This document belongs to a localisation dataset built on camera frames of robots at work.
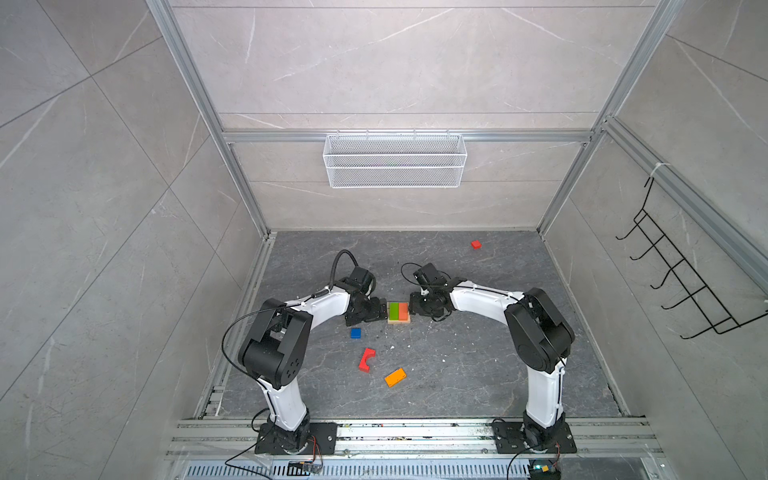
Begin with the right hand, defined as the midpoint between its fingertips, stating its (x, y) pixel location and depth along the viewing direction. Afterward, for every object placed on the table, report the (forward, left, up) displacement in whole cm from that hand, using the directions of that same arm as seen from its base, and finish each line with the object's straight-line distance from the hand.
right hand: (414, 306), depth 97 cm
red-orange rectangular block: (-2, +4, +1) cm, 5 cm away
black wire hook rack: (-9, -59, +31) cm, 67 cm away
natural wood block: (-6, +5, +1) cm, 8 cm away
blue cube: (-9, +19, -1) cm, 21 cm away
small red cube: (+27, -26, 0) cm, 38 cm away
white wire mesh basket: (+41, +5, +29) cm, 50 cm away
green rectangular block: (-2, +7, +1) cm, 7 cm away
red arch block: (-20, +16, +1) cm, 25 cm away
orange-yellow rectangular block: (-23, +7, +1) cm, 24 cm away
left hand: (-2, +12, +2) cm, 13 cm away
